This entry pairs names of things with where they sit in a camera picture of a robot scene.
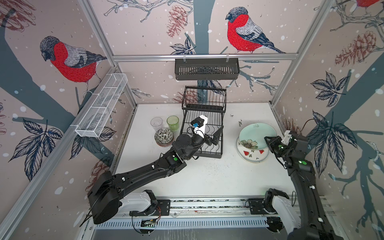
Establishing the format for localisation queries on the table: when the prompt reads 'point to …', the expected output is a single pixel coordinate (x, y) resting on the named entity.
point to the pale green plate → (252, 136)
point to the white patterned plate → (251, 155)
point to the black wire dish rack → (211, 102)
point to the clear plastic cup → (157, 123)
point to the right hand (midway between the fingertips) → (265, 138)
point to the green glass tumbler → (173, 122)
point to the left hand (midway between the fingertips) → (214, 122)
